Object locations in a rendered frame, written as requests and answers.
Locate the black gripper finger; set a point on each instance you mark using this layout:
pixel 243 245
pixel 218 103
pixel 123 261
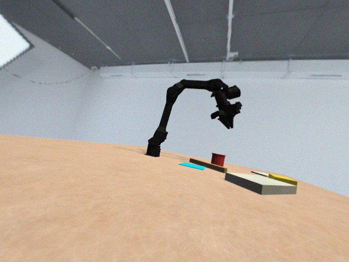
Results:
pixel 225 121
pixel 230 119

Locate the red translucent cup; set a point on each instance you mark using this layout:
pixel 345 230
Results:
pixel 218 159

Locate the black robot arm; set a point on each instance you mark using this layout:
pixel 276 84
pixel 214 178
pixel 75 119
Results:
pixel 213 85

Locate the yellow flat bar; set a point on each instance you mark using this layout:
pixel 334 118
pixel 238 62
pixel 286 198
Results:
pixel 283 179

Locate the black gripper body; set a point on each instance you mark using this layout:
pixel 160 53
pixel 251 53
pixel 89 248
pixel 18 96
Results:
pixel 222 112

